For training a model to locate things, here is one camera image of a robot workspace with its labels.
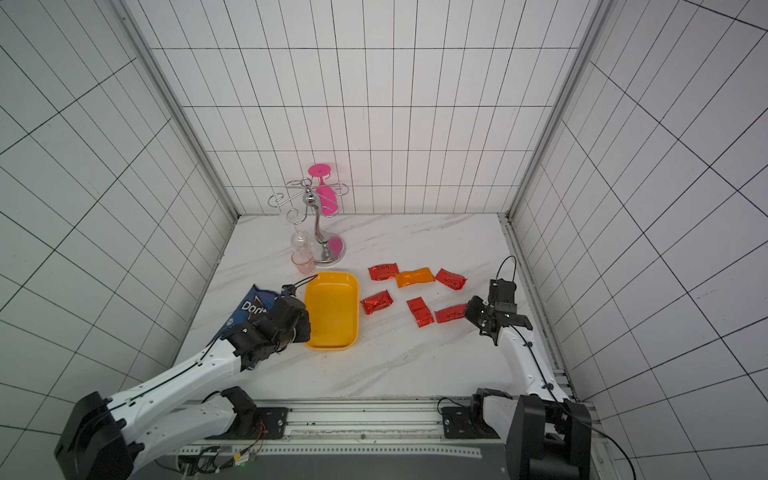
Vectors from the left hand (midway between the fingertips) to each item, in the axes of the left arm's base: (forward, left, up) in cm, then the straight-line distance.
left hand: (301, 328), depth 83 cm
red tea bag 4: (+8, -35, -6) cm, 36 cm away
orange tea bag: (+20, -33, -5) cm, 39 cm away
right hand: (+8, -47, 0) cm, 47 cm away
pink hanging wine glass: (+45, -2, +11) cm, 46 cm away
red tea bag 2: (+19, -48, -5) cm, 51 cm away
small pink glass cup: (+23, +4, 0) cm, 24 cm away
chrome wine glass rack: (+31, +2, +22) cm, 38 cm away
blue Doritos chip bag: (+10, +17, -4) cm, 20 cm away
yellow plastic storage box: (+10, -7, -4) cm, 13 cm away
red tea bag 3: (+11, -21, -4) cm, 24 cm away
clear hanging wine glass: (+22, +2, +12) cm, 26 cm away
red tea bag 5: (+7, -44, -4) cm, 45 cm away
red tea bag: (+23, -23, -5) cm, 33 cm away
